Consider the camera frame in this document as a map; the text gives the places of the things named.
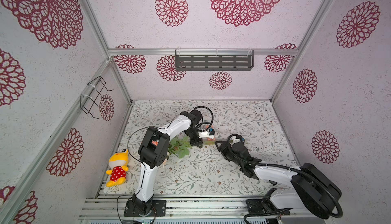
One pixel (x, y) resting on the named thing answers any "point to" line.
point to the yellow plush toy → (117, 162)
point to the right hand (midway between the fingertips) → (214, 143)
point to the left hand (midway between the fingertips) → (199, 145)
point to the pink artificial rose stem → (179, 145)
